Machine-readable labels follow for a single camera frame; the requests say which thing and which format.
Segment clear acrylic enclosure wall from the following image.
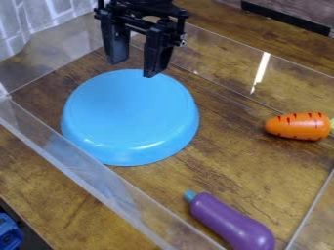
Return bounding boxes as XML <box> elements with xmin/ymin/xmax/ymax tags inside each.
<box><xmin>0</xmin><ymin>16</ymin><xmax>334</xmax><ymax>250</ymax></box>

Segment orange toy carrot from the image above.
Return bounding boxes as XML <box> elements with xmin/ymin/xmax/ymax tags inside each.
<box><xmin>263</xmin><ymin>112</ymin><xmax>334</xmax><ymax>141</ymax></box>

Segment white grid curtain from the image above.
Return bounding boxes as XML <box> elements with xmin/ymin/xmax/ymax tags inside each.
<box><xmin>0</xmin><ymin>0</ymin><xmax>96</xmax><ymax>61</ymax></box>

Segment blue object at corner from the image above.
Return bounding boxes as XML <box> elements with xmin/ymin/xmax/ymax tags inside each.
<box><xmin>0</xmin><ymin>213</ymin><xmax>24</xmax><ymax>250</ymax></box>

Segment purple toy eggplant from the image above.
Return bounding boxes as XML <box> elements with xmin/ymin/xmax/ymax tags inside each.
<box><xmin>185</xmin><ymin>190</ymin><xmax>276</xmax><ymax>250</ymax></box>

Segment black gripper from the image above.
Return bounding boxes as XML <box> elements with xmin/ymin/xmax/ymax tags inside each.
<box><xmin>94</xmin><ymin>0</ymin><xmax>190</xmax><ymax>78</ymax></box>

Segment blue upside-down tray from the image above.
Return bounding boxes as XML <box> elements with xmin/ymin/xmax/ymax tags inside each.
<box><xmin>60</xmin><ymin>69</ymin><xmax>199</xmax><ymax>166</ymax></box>

